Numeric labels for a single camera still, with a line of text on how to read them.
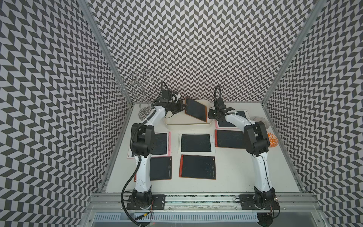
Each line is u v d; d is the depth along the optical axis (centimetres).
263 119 102
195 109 109
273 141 93
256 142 58
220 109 82
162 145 93
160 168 83
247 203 72
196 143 94
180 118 111
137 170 60
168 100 81
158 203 72
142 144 57
